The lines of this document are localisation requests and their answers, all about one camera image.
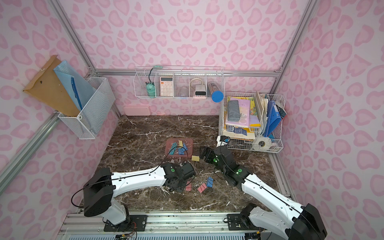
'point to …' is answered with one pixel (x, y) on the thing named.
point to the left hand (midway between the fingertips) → (180, 182)
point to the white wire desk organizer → (261, 100)
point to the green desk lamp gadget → (150, 86)
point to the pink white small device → (200, 92)
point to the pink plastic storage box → (188, 142)
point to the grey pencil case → (233, 110)
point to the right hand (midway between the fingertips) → (204, 149)
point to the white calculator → (166, 86)
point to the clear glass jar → (184, 92)
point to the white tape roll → (267, 146)
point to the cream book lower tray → (237, 133)
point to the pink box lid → (131, 111)
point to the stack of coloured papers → (248, 115)
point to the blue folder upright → (273, 118)
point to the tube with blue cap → (217, 93)
